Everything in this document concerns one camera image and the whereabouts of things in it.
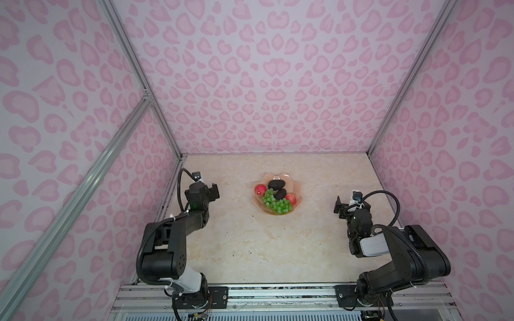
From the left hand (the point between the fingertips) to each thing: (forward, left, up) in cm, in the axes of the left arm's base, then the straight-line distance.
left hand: (204, 182), depth 94 cm
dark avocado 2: (-3, -36, -7) cm, 37 cm away
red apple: (-2, -26, -4) cm, 26 cm away
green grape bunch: (-12, -35, -2) cm, 37 cm away
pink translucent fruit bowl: (+1, -42, -8) cm, 43 cm away
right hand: (-9, -67, -1) cm, 67 cm away
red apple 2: (-7, -41, -5) cm, 41 cm away
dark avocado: (+1, -34, -5) cm, 34 cm away
